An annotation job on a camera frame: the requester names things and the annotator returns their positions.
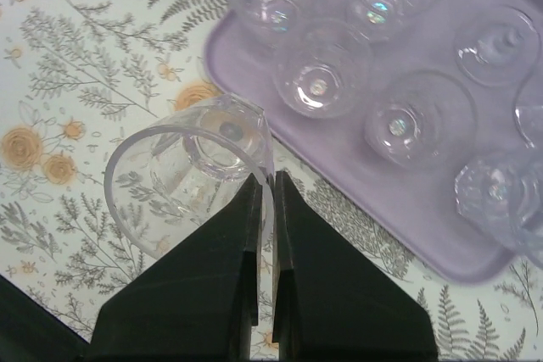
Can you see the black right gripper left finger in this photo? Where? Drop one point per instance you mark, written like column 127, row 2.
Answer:
column 198, row 302

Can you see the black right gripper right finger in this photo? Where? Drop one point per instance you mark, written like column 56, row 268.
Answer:
column 331, row 303

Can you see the clear faceted glass extra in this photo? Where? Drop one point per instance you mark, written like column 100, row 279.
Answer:
column 165, row 181

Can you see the clear tall tumbler glass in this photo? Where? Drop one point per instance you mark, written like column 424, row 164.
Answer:
column 501, row 194

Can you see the clear wine glass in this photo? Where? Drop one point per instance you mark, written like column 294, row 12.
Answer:
column 528, row 113

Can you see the clear champagne flute glass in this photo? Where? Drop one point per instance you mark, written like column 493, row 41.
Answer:
column 497, row 48

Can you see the lilac plastic tray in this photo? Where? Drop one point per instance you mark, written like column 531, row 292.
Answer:
column 418, row 207

